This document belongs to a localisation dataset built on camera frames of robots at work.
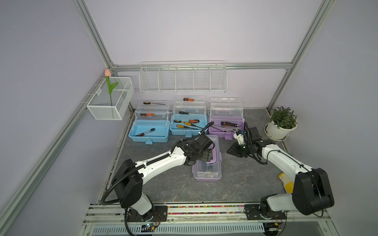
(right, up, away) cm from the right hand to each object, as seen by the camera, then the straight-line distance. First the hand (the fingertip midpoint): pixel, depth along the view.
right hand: (228, 151), depth 86 cm
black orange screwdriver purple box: (+5, +16, +23) cm, 28 cm away
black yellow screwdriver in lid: (-53, +31, +23) cm, 65 cm away
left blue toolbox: (-52, +16, +22) cm, 59 cm away
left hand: (-15, -1, -5) cm, 16 cm away
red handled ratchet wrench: (-58, +8, +19) cm, 61 cm away
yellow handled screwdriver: (-29, +14, +22) cm, 39 cm away
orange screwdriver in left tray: (-57, +23, +19) cm, 64 cm away
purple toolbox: (-12, -10, -6) cm, 17 cm away
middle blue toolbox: (-24, +21, +22) cm, 38 cm away
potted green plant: (+36, +18, +4) cm, 40 cm away
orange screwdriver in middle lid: (-25, +35, +25) cm, 50 cm away
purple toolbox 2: (+6, +24, +31) cm, 39 cm away
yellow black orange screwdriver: (-23, +18, +25) cm, 39 cm away
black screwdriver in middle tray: (-28, +24, +22) cm, 43 cm away
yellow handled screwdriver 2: (-25, +16, +24) cm, 38 cm away
